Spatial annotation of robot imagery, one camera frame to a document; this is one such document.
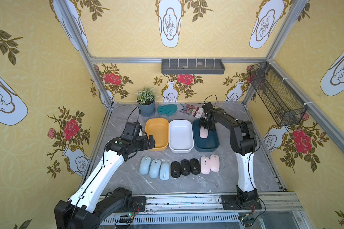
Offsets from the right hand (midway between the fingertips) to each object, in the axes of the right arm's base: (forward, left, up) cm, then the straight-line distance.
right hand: (202, 127), depth 105 cm
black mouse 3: (-30, +7, +3) cm, 31 cm away
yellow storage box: (-3, +32, +1) cm, 32 cm away
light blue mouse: (-29, +37, +3) cm, 47 cm away
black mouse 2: (-31, +12, +3) cm, 34 cm away
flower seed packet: (+17, +5, -1) cm, 18 cm away
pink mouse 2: (-27, -6, 0) cm, 27 cm away
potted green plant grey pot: (+9, +41, +15) cm, 45 cm away
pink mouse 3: (-6, 0, +1) cm, 6 cm away
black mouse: (-32, +18, +2) cm, 37 cm away
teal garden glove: (+14, +27, +2) cm, 31 cm away
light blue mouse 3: (-35, +24, +3) cm, 43 cm away
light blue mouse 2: (-32, +30, +3) cm, 44 cm away
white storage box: (-8, +16, 0) cm, 18 cm away
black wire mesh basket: (+8, -43, +25) cm, 50 cm away
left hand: (-23, +32, +17) cm, 43 cm away
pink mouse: (-29, +1, +2) cm, 29 cm away
